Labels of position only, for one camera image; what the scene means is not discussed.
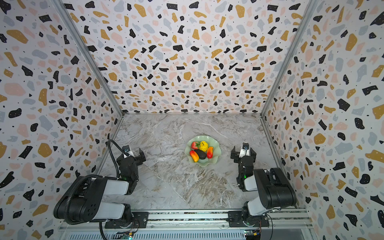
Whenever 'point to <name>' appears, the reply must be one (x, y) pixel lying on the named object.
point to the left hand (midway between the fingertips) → (131, 149)
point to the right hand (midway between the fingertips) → (242, 144)
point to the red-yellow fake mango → (194, 156)
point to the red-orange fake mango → (210, 153)
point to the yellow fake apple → (203, 146)
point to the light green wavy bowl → (211, 142)
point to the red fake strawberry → (193, 145)
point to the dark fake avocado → (201, 154)
